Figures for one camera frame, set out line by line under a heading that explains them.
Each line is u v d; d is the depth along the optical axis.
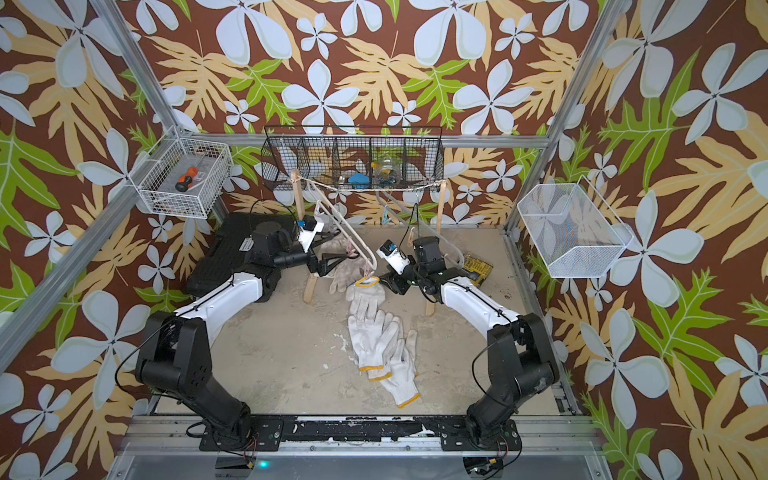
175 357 0.45
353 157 0.96
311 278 1.04
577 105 0.83
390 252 0.75
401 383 0.82
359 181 0.94
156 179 0.80
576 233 0.82
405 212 1.28
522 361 0.45
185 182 0.80
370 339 0.89
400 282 0.77
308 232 0.72
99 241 0.65
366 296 0.93
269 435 0.74
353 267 0.94
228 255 1.02
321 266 0.75
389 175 0.96
